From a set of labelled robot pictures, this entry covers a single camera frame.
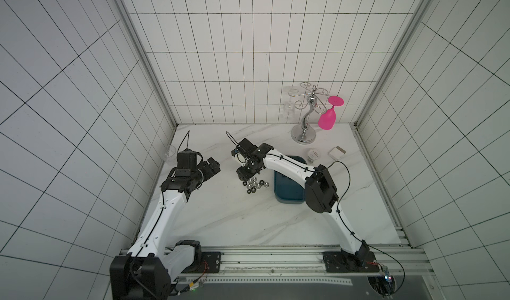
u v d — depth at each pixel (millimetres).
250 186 928
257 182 949
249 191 921
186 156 607
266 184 945
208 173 727
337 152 1049
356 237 626
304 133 1138
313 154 999
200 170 697
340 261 668
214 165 787
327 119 977
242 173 815
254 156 689
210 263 716
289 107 999
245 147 754
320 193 562
